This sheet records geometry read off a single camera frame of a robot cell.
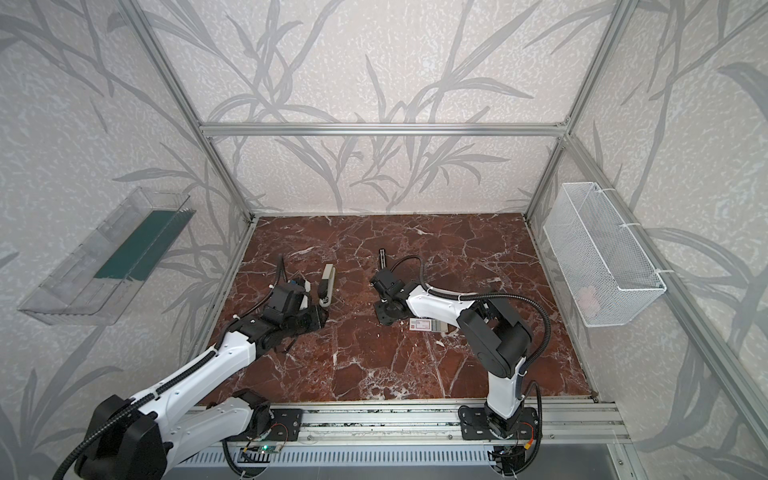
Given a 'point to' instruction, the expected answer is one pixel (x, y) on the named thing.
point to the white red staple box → (429, 325)
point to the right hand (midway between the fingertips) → (384, 304)
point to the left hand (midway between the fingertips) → (330, 306)
